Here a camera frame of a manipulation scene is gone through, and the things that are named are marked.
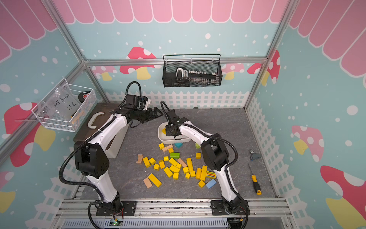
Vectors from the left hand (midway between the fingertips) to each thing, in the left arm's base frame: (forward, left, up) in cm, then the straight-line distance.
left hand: (158, 117), depth 88 cm
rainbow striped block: (-28, -33, -18) cm, 47 cm away
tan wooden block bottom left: (-33, +5, -20) cm, 39 cm away
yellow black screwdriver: (-33, -58, -19) cm, 69 cm away
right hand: (-2, -6, -12) cm, 14 cm away
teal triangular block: (-8, -13, -19) cm, 24 cm away
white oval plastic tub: (-7, -5, -15) cm, 17 cm away
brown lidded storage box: (0, +40, 0) cm, 40 cm away
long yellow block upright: (-27, -29, -19) cm, 44 cm away
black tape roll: (+4, +42, +13) cm, 44 cm away
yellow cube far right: (+3, -1, -19) cm, 20 cm away
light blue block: (-33, -33, -20) cm, 51 cm away
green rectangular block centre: (-16, -11, -19) cm, 27 cm away
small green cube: (-9, -25, -19) cm, 33 cm away
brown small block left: (-18, +12, -20) cm, 30 cm away
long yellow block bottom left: (-31, 0, -20) cm, 37 cm away
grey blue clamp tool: (-15, -62, -19) cm, 67 cm away
